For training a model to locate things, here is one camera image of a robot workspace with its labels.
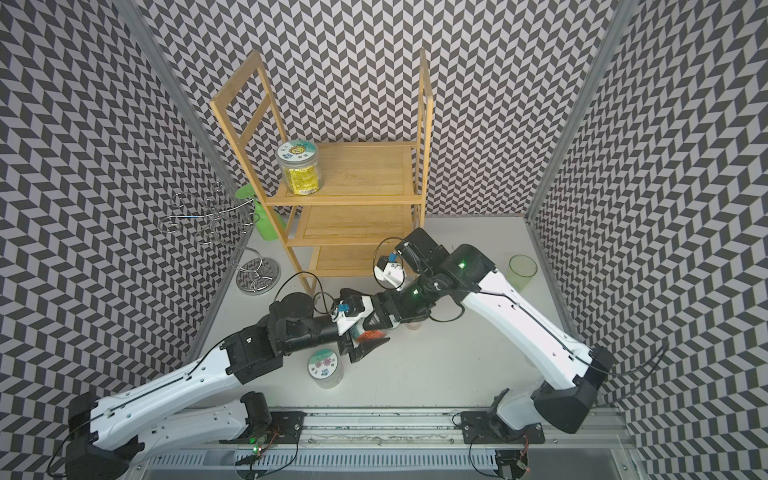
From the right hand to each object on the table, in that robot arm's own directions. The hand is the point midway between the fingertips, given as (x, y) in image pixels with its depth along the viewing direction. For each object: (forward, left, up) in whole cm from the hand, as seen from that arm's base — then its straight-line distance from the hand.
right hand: (384, 331), depth 61 cm
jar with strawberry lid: (-1, +5, 0) cm, 5 cm away
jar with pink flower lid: (-2, +16, -19) cm, 25 cm away
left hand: (+3, +2, -2) cm, 4 cm away
